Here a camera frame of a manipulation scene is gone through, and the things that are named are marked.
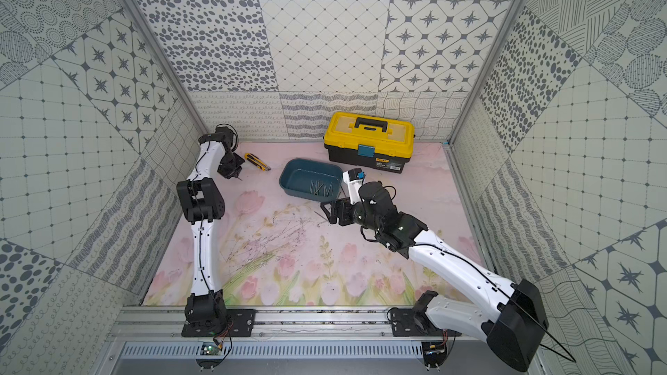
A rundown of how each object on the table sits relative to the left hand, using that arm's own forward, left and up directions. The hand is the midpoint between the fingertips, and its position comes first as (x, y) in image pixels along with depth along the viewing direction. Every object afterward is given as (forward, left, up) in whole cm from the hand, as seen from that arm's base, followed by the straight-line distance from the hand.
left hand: (240, 173), depth 109 cm
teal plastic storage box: (-2, -31, 0) cm, 31 cm away
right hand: (-28, -42, +21) cm, 55 cm away
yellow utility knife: (+7, -5, +1) cm, 9 cm away
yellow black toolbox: (+5, -55, +15) cm, 57 cm away
